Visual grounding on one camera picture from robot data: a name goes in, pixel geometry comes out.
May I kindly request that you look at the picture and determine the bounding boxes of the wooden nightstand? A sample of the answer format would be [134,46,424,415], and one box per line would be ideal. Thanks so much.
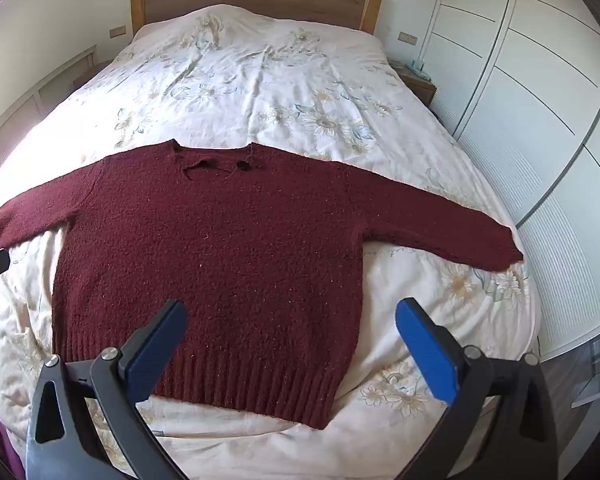
[391,60,438,109]

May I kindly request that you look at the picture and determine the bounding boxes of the dark red knit sweater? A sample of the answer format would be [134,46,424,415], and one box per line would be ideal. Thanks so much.
[0,141,525,431]

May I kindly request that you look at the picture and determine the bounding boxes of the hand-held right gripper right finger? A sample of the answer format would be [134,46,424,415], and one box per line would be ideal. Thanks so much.
[395,297,559,480]

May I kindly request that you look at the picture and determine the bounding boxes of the grey metal stand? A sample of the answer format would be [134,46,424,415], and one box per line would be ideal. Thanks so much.
[570,332,600,408]

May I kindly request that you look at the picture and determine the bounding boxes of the small items on nightstand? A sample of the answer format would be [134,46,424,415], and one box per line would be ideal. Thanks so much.
[405,59,434,79]

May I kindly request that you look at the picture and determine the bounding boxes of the bed with floral duvet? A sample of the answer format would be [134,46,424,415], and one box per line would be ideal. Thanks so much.
[0,4,541,480]

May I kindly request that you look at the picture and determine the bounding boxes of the white radiator cover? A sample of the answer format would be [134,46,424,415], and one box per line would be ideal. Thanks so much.
[0,44,99,196]

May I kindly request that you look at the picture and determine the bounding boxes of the wooden headboard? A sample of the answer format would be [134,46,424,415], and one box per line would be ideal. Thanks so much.
[130,0,384,36]

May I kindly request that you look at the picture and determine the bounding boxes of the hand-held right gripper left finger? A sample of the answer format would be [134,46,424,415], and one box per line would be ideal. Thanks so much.
[25,299,189,480]

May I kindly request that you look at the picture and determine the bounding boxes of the white wardrobe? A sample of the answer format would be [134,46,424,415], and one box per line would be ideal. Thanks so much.
[420,0,600,361]

